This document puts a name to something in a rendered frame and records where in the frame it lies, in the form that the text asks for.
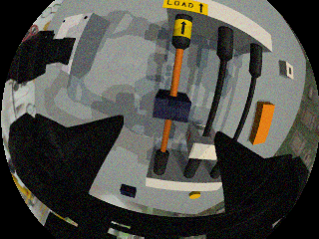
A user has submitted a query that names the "yellow short cylinder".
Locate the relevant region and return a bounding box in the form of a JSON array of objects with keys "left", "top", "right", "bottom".
[{"left": 189, "top": 191, "right": 200, "bottom": 199}]

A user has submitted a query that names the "orange rectangular block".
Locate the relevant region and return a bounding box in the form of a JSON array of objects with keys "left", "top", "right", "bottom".
[{"left": 249, "top": 101, "right": 275, "bottom": 144}]

